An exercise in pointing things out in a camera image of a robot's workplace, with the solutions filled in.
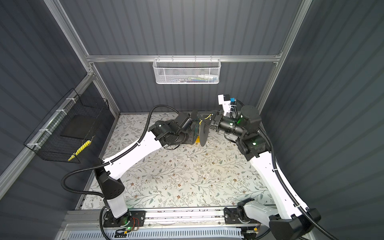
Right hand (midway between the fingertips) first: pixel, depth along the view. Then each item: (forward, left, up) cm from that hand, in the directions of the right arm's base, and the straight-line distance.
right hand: (198, 118), depth 56 cm
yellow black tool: (-4, +55, -17) cm, 58 cm away
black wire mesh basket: (+11, +63, -13) cm, 65 cm away
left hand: (+6, +3, -20) cm, 21 cm away
